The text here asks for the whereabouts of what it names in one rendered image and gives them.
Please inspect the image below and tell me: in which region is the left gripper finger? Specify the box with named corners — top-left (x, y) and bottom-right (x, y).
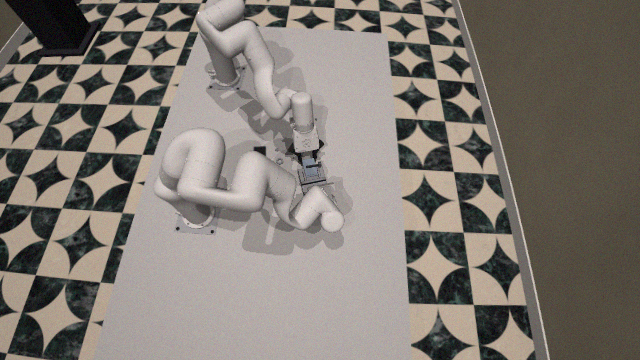
top-left (288, 143), bottom-right (303, 164)
top-left (312, 139), bottom-right (324, 162)

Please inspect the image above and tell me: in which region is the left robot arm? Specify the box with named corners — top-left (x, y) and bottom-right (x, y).
top-left (195, 0), bottom-right (314, 132)

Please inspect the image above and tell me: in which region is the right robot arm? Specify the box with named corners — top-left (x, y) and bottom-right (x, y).
top-left (153, 128), bottom-right (344, 233)

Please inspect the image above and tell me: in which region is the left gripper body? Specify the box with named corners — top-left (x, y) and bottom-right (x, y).
top-left (292, 124), bottom-right (320, 153)

